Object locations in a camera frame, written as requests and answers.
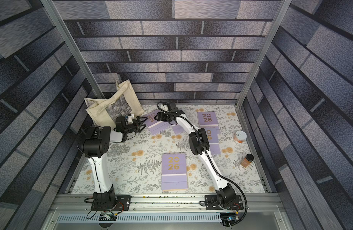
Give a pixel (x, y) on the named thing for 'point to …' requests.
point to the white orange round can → (240, 136)
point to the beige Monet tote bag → (104, 112)
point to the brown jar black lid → (248, 158)
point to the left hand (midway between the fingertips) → (147, 120)
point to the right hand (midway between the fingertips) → (157, 117)
